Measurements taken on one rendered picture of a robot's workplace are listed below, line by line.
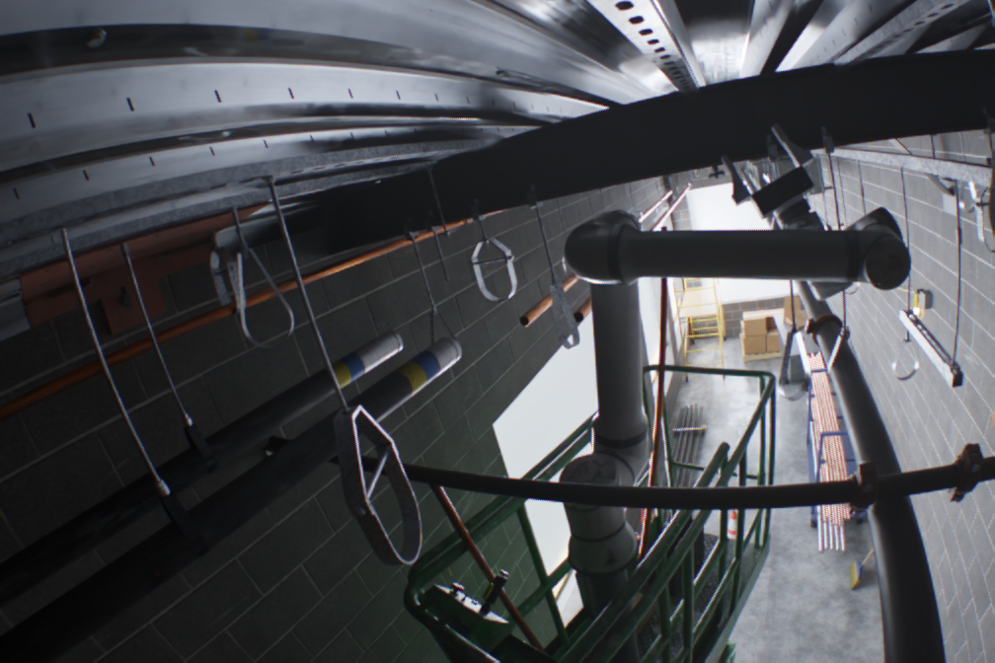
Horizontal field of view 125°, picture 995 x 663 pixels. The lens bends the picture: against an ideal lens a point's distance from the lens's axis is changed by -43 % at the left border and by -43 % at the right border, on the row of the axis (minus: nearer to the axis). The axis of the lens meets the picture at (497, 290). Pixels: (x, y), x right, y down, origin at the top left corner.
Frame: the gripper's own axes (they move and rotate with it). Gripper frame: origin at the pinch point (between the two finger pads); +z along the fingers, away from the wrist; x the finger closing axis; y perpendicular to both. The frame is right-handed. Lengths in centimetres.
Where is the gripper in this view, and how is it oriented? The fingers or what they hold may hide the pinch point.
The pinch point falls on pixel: (754, 149)
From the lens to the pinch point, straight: 101.1
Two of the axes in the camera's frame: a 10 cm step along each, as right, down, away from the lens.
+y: -5.0, -0.3, -8.6
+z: -3.9, -8.9, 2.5
